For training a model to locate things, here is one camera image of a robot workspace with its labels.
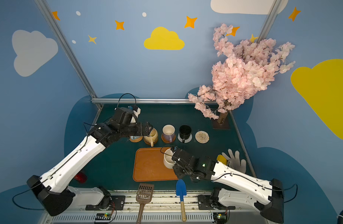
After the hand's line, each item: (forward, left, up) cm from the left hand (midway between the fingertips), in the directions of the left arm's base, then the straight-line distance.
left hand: (146, 125), depth 73 cm
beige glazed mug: (+4, -1, -19) cm, 20 cm away
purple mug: (+14, -11, -28) cm, 33 cm away
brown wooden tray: (-11, +1, -29) cm, 31 cm away
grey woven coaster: (+4, -24, -22) cm, 33 cm away
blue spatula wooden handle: (-26, -20, -28) cm, 43 cm away
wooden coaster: (+2, +1, -24) cm, 25 cm away
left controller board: (-39, +21, -31) cm, 54 cm away
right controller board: (-38, -41, -31) cm, 64 cm away
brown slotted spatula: (-29, 0, -26) cm, 39 cm away
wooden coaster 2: (+6, -10, -28) cm, 30 cm away
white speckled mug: (-16, -13, -10) cm, 23 cm away
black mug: (+11, -23, -21) cm, 33 cm away
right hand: (-16, -18, -14) cm, 28 cm away
